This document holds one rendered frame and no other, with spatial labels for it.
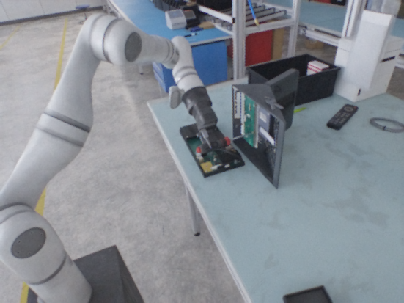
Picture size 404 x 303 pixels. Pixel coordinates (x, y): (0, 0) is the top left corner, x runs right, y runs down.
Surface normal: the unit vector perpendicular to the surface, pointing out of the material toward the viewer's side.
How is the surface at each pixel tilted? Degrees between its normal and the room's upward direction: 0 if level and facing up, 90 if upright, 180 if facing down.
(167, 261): 0
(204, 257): 0
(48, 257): 91
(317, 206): 0
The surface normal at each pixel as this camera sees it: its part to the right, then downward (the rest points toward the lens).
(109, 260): -0.08, -0.79
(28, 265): 0.69, 0.43
